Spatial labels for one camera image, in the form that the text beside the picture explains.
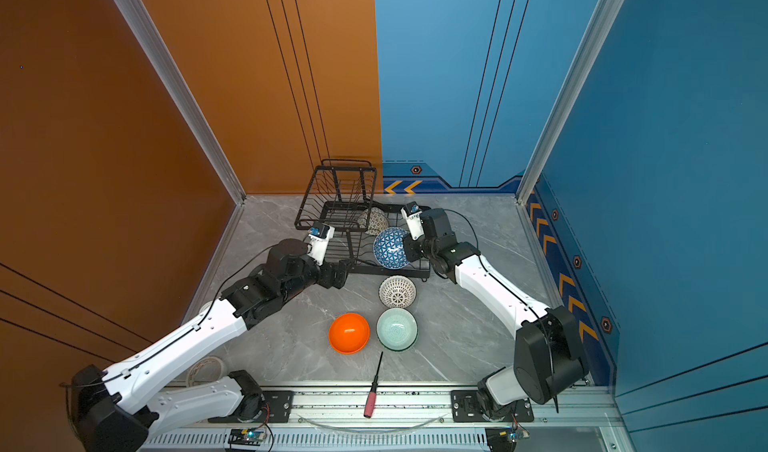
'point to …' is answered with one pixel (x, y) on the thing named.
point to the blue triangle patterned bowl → (388, 248)
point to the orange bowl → (349, 333)
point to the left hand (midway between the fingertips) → (341, 252)
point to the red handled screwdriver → (370, 401)
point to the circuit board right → (503, 439)
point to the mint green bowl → (397, 330)
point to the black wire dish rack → (340, 194)
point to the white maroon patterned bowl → (397, 291)
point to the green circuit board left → (246, 437)
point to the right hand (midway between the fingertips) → (404, 238)
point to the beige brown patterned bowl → (373, 221)
